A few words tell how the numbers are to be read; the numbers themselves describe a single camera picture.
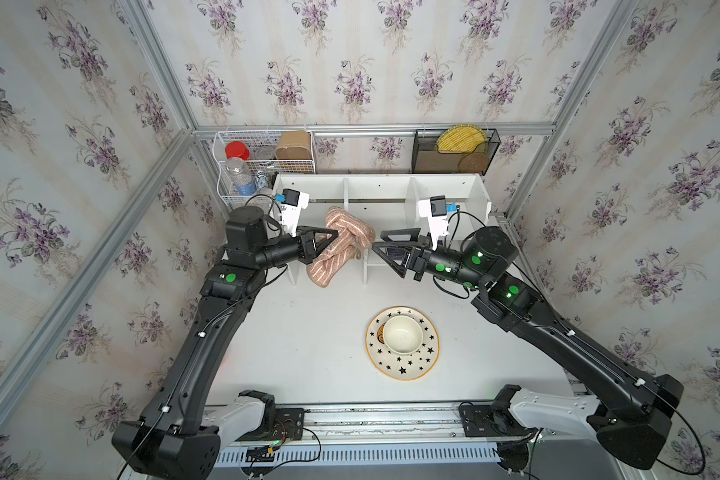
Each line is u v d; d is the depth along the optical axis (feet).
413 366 2.69
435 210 1.62
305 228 1.94
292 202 1.84
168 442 1.16
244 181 2.97
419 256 1.59
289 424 2.39
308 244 1.80
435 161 3.15
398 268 1.66
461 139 3.12
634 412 1.25
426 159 3.14
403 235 1.90
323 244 2.03
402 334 2.82
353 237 2.07
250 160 3.06
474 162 3.14
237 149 2.99
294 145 2.87
